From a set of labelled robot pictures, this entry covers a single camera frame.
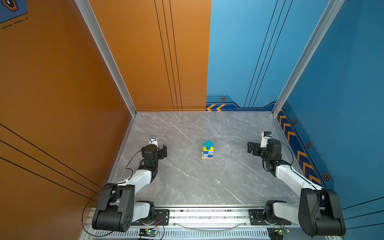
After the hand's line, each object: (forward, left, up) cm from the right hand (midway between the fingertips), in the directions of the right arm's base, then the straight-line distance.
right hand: (254, 143), depth 90 cm
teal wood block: (+7, +27, -9) cm, 29 cm away
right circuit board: (-42, -5, -11) cm, 44 cm away
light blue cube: (-5, +27, -2) cm, 27 cm away
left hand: (0, +60, 0) cm, 60 cm away
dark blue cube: (-4, +30, -2) cm, 30 cm away
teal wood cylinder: (-4, +28, +2) cm, 29 cm away
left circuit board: (-43, +57, -10) cm, 72 cm away
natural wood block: (-5, +29, -9) cm, 31 cm away
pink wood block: (-4, +28, -5) cm, 29 cm away
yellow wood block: (-4, +26, 0) cm, 27 cm away
